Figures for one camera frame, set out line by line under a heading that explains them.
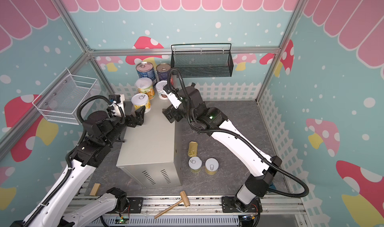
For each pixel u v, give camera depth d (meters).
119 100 0.54
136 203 0.75
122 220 0.73
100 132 0.47
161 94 0.71
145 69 0.71
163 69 0.72
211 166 0.81
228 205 0.74
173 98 0.53
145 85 0.69
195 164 0.83
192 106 0.45
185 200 0.75
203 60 0.94
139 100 0.66
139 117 0.59
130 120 0.57
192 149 0.92
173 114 0.56
